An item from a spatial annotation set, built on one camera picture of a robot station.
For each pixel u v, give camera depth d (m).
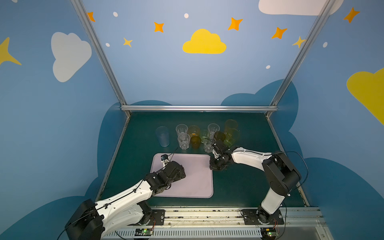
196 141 1.02
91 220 0.40
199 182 0.91
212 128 1.07
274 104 1.16
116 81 1.01
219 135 1.02
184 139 1.01
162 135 0.98
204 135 1.04
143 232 0.70
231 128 1.00
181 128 1.07
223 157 0.69
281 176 0.48
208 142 1.01
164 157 0.76
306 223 0.75
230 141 1.08
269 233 0.71
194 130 1.05
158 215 0.75
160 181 0.62
